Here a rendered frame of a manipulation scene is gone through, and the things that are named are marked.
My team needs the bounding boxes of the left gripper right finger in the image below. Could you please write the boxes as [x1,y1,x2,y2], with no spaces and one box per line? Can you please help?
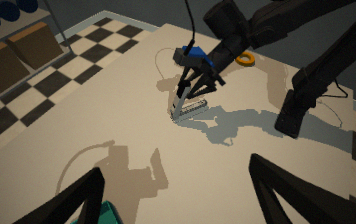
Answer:
[249,153,356,224]

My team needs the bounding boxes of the orange ring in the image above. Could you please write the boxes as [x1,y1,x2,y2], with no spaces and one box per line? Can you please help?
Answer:
[235,52,255,66]

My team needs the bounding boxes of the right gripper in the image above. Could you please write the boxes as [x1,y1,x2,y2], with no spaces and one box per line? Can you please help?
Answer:
[178,42,234,100]

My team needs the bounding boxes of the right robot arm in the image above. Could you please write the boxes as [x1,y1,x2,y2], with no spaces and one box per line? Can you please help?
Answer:
[173,0,356,139]

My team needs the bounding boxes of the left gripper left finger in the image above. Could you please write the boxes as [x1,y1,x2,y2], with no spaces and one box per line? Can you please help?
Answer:
[12,167,105,224]

